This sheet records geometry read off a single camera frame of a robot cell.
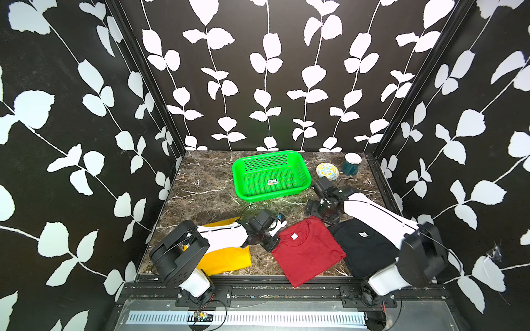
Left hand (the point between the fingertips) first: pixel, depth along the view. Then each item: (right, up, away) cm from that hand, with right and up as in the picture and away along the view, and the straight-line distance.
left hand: (279, 239), depth 87 cm
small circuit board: (-28, -22, -16) cm, 39 cm away
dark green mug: (+38, +33, +17) cm, 53 cm away
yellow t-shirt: (-25, -7, -5) cm, 26 cm away
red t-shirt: (+11, -4, -3) cm, 12 cm away
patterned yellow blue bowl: (+28, +30, +25) cm, 48 cm away
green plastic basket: (-7, +27, +24) cm, 37 cm away
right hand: (+14, +12, -1) cm, 18 cm away
